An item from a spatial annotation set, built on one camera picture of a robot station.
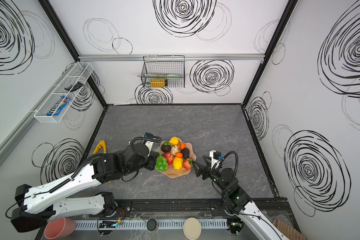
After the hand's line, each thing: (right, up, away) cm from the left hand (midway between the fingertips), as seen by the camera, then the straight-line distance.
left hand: (160, 155), depth 68 cm
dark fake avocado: (+12, -3, +17) cm, 21 cm away
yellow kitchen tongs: (-41, +1, +26) cm, 49 cm away
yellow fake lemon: (+7, -8, +16) cm, 19 cm away
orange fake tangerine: (+10, +1, +18) cm, 21 cm away
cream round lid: (+14, -30, -5) cm, 34 cm away
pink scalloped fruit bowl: (+4, -13, +14) cm, 20 cm away
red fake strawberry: (+13, -7, +12) cm, 19 cm away
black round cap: (-3, -27, -7) cm, 28 cm away
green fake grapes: (0, -4, +1) cm, 4 cm away
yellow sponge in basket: (-5, +39, +19) cm, 43 cm away
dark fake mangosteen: (+1, 0, +18) cm, 18 cm away
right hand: (+18, -4, +8) cm, 20 cm away
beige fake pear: (+6, 0, +17) cm, 18 cm away
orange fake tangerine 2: (+8, -3, +15) cm, 18 cm away
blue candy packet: (-50, +21, +1) cm, 54 cm away
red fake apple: (+3, -5, +16) cm, 17 cm away
